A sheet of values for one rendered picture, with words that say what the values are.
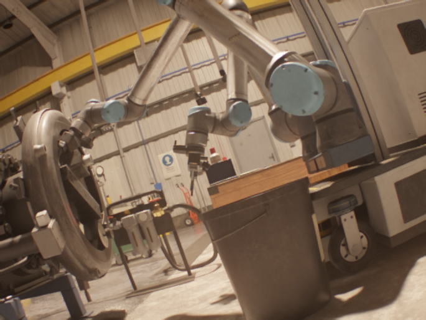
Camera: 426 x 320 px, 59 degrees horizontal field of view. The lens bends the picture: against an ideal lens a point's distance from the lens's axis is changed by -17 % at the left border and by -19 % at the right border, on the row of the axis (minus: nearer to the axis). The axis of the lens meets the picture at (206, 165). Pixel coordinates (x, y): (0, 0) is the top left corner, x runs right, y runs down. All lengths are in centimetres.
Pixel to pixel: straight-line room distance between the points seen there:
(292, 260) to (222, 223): 21
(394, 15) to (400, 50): 14
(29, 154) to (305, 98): 96
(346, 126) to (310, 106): 20
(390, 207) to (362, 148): 21
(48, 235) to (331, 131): 96
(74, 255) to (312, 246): 86
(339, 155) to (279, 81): 29
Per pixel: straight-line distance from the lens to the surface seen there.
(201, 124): 184
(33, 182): 154
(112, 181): 846
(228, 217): 112
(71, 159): 172
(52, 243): 145
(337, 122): 136
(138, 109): 184
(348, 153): 134
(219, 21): 138
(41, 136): 162
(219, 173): 260
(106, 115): 173
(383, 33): 154
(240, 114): 174
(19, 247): 151
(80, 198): 176
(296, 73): 120
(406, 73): 152
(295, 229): 112
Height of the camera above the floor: 38
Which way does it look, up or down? 5 degrees up
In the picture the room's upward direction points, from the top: 19 degrees counter-clockwise
